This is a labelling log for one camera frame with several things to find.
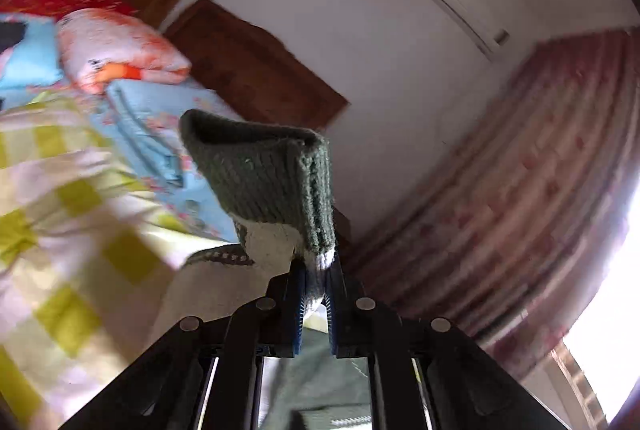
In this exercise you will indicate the pink orange pillow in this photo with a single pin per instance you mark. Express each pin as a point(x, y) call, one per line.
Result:
point(98, 46)

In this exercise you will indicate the yellow checked bed sheet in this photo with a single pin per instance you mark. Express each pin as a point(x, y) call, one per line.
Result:
point(93, 267)

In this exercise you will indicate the brown wooden headboard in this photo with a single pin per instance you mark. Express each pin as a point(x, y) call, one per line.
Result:
point(246, 65)

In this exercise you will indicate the pink floral curtain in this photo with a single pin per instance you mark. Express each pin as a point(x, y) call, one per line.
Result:
point(509, 235)

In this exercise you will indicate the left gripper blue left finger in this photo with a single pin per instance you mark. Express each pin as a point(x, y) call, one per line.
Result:
point(281, 312)

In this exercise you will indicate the green knitted small garment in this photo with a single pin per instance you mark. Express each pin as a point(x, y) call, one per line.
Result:
point(274, 182)

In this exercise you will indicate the light blue floral quilt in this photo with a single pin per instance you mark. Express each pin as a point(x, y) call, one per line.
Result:
point(139, 119)

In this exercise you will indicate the white wall air conditioner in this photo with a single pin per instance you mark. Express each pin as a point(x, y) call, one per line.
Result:
point(479, 21)

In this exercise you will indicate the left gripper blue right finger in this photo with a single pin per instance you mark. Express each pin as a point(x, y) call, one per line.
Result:
point(347, 311)

